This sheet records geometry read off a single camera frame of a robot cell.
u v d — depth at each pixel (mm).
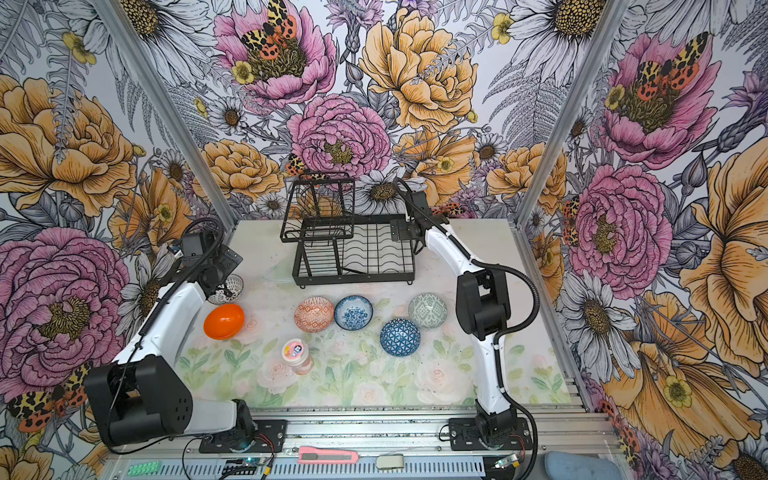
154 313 490
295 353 777
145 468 689
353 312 954
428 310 962
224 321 914
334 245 872
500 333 574
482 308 570
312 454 715
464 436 740
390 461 702
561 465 678
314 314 943
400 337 898
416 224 734
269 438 731
